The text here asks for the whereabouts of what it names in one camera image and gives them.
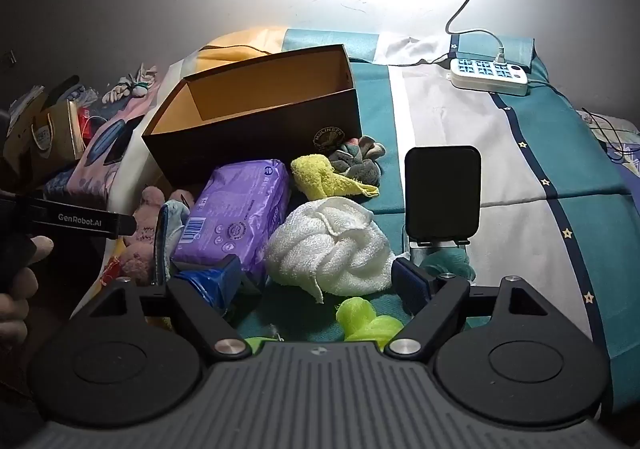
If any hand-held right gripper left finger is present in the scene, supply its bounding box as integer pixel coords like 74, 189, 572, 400
75, 254, 253, 360

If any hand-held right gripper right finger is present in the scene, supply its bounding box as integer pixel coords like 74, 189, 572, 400
385, 256, 596, 357

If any pink plush toy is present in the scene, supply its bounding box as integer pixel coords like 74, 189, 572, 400
120, 186, 196, 287

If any light blue cloth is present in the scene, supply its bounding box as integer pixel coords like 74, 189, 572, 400
165, 199, 193, 255

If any green knit beanie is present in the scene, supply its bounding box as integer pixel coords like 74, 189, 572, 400
336, 296, 405, 344

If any purple plastic packet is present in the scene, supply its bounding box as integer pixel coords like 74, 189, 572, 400
170, 159, 293, 287

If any white towel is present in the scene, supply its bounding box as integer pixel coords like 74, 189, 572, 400
264, 196, 396, 305

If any brown cardboard box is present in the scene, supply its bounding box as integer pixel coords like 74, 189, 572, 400
141, 44, 363, 187

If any person's left hand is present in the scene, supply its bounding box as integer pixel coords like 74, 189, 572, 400
0, 235, 55, 355

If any blue patterned cloth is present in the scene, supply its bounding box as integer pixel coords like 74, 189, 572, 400
42, 164, 111, 210

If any metal phone stand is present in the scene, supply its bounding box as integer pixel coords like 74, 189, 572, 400
402, 234, 471, 262

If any teal cloth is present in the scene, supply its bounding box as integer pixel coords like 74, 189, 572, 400
422, 246, 477, 282

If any black smartphone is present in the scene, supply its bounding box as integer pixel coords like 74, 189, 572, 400
102, 116, 146, 165

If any red packet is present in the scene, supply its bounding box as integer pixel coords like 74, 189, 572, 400
77, 106, 96, 140

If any black phone on stand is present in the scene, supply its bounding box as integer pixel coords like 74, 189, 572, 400
404, 145, 482, 241

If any small white sock doll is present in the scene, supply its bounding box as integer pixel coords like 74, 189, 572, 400
102, 79, 133, 104

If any yellow plush toy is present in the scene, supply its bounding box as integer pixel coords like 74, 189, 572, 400
290, 154, 381, 200

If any white cloth bundle green tie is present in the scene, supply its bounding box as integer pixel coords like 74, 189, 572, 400
125, 63, 158, 95

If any white power strip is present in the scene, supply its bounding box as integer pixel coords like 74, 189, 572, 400
450, 56, 530, 96

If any black cable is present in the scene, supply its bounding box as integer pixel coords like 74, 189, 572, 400
527, 79, 640, 165

